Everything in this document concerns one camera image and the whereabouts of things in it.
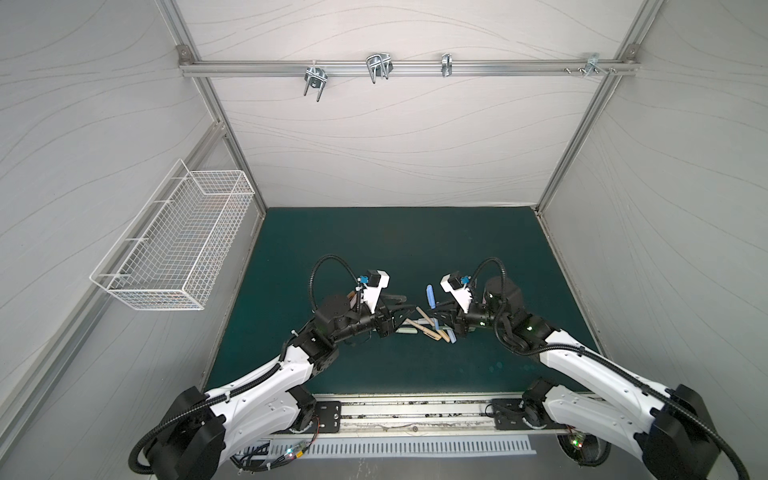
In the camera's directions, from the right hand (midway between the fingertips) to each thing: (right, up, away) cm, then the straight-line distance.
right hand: (435, 301), depth 75 cm
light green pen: (-6, -12, +13) cm, 19 cm away
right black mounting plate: (+18, -27, -3) cm, 33 cm away
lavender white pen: (+3, -6, -5) cm, 9 cm away
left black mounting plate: (-27, -28, -2) cm, 39 cm away
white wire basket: (-63, +13, -7) cm, 64 cm away
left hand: (-6, +1, -5) cm, 8 cm away
